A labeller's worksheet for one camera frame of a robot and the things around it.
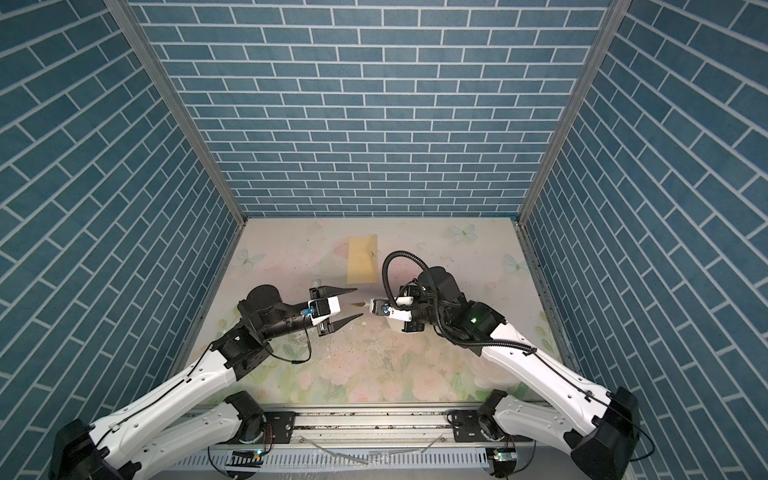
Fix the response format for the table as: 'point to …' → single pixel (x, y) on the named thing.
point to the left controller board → (245, 459)
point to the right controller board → (505, 456)
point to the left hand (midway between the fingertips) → (356, 301)
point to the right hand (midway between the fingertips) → (386, 294)
